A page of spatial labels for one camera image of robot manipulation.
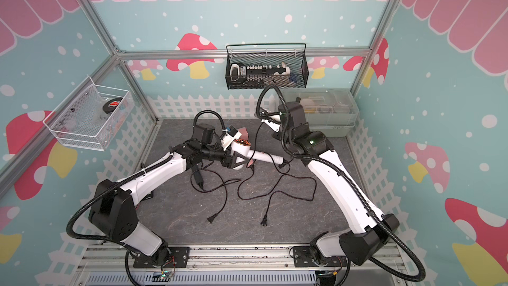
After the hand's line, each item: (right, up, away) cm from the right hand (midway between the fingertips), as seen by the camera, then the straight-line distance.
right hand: (285, 115), depth 71 cm
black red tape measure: (-68, +5, +7) cm, 69 cm away
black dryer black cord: (-25, -29, +21) cm, 44 cm away
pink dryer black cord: (-7, -43, +12) cm, 45 cm away
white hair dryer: (-15, -12, +3) cm, 20 cm away
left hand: (-16, -16, +9) cm, 24 cm away
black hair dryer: (-39, -26, +23) cm, 52 cm away
